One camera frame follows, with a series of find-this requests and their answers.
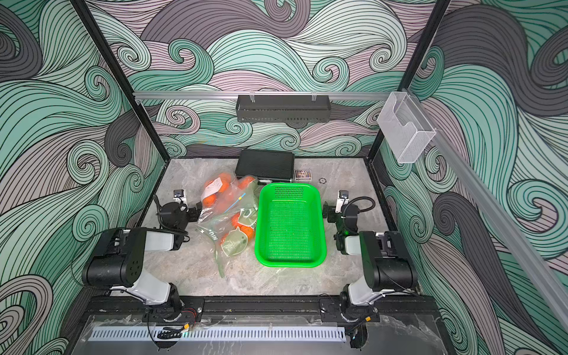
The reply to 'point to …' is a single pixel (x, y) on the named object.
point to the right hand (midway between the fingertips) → (335, 202)
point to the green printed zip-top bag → (231, 231)
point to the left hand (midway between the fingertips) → (189, 201)
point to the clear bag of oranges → (225, 194)
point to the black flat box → (275, 165)
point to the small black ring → (322, 180)
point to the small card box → (303, 175)
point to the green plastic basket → (290, 226)
